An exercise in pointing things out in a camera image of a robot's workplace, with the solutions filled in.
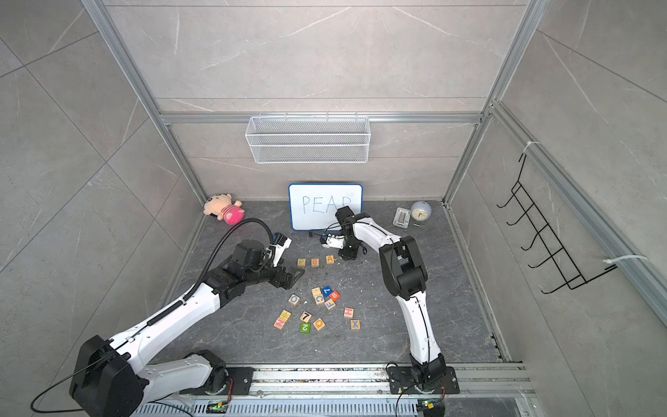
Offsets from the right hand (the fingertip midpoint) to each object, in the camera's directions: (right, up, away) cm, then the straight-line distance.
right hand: (351, 250), depth 103 cm
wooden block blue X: (0, -22, -19) cm, 29 cm away
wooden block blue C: (-12, -16, -15) cm, 24 cm away
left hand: (-19, -1, -23) cm, 29 cm away
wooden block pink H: (-2, -19, -17) cm, 26 cm away
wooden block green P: (-20, -4, -5) cm, 21 cm away
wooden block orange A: (-9, -3, -5) cm, 10 cm away
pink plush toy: (-53, +17, +5) cm, 56 cm away
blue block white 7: (-10, -13, -13) cm, 21 cm away
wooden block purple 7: (-16, -20, -18) cm, 32 cm away
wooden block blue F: (-8, -17, -15) cm, 24 cm away
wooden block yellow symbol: (-23, -20, -17) cm, 35 cm away
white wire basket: (-17, +44, -2) cm, 48 cm away
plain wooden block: (-13, -13, -13) cm, 22 cm away
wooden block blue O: (-21, -15, -15) cm, 30 cm away
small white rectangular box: (+23, +13, +10) cm, 28 cm away
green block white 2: (-16, -23, -20) cm, 34 cm away
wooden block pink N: (-25, -22, -19) cm, 38 cm away
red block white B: (-6, -15, -13) cm, 20 cm away
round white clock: (+30, +16, +5) cm, 34 cm away
